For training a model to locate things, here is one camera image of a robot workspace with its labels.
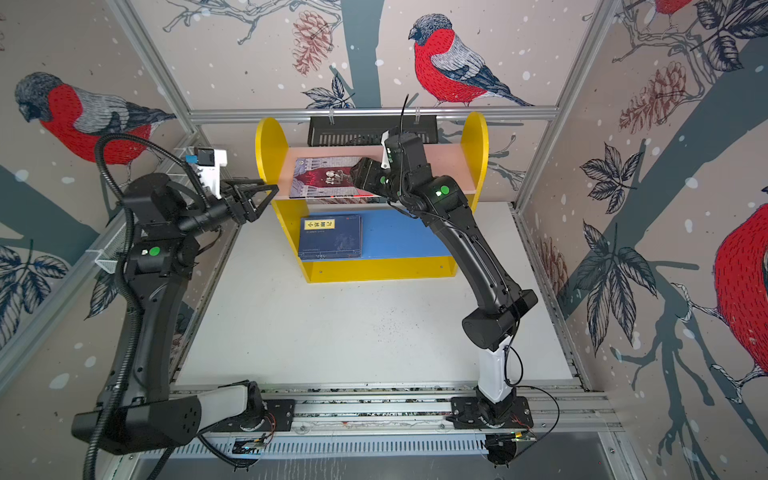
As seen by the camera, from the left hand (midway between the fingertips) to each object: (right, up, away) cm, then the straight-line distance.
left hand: (264, 185), depth 60 cm
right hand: (+17, +3, +9) cm, 19 cm away
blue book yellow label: (+7, -11, +28) cm, 31 cm away
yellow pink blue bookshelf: (+28, -14, +27) cm, 41 cm away
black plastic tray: (+8, +23, +35) cm, 43 cm away
